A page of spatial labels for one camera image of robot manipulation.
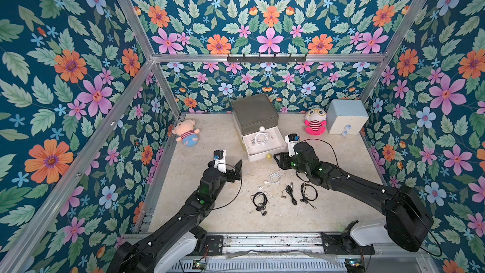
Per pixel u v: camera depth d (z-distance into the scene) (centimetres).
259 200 86
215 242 74
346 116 99
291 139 74
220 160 69
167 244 47
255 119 91
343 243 66
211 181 60
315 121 108
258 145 95
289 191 88
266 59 93
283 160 73
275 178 93
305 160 64
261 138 96
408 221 42
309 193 87
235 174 74
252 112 123
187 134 101
